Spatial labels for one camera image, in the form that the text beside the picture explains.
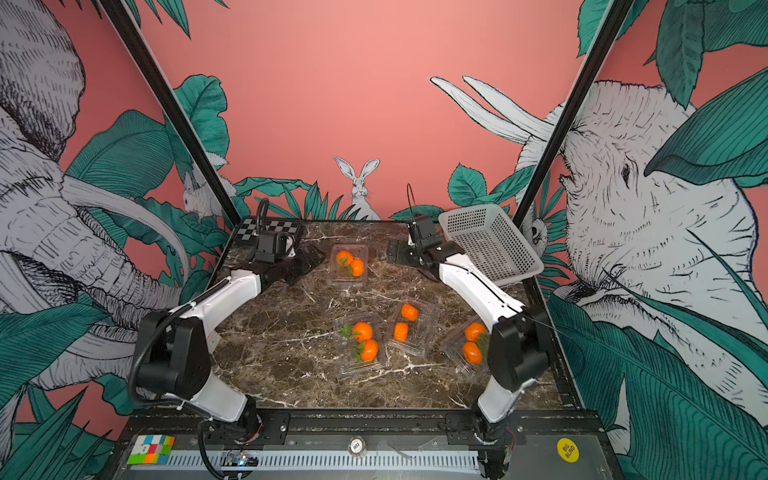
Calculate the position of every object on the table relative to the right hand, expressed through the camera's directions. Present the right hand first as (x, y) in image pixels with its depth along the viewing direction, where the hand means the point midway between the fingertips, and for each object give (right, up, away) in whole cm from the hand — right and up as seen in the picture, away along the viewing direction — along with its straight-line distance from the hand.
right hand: (399, 249), depth 87 cm
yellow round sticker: (+41, -49, -15) cm, 66 cm away
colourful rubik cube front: (-56, -46, -21) cm, 75 cm away
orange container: (-14, -6, +14) cm, 21 cm away
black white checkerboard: (-58, +9, +27) cm, 65 cm away
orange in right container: (+21, -30, -4) cm, 36 cm away
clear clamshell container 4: (+15, -26, -3) cm, 30 cm away
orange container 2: (-8, -28, -5) cm, 30 cm away
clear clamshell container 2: (-15, -29, -2) cm, 33 cm away
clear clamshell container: (-21, -9, +17) cm, 29 cm away
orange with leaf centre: (-10, -24, -1) cm, 26 cm away
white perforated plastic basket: (+37, +3, +27) cm, 46 cm away
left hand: (-24, -3, +3) cm, 24 cm away
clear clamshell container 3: (+4, -24, +4) cm, 25 cm away
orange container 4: (+22, -24, -1) cm, 32 cm away
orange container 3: (+3, -20, +4) cm, 21 cm away
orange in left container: (-19, -3, +14) cm, 24 cm away
